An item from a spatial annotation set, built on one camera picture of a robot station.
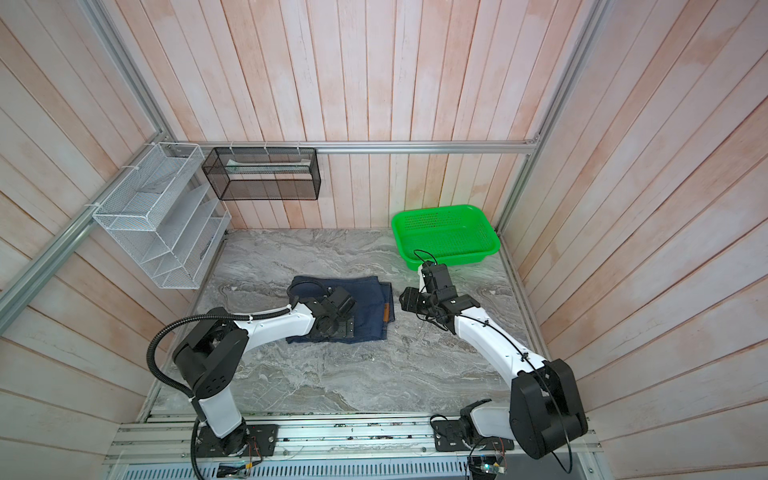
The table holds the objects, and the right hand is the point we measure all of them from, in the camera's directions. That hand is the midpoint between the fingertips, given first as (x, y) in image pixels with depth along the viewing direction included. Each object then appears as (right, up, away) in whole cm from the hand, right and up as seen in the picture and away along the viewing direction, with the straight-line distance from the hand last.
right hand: (407, 297), depth 87 cm
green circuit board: (+19, -39, -17) cm, 46 cm away
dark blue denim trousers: (-11, -6, +6) cm, 14 cm away
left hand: (-22, -12, +5) cm, 26 cm away
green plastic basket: (+19, +21, +32) cm, 42 cm away
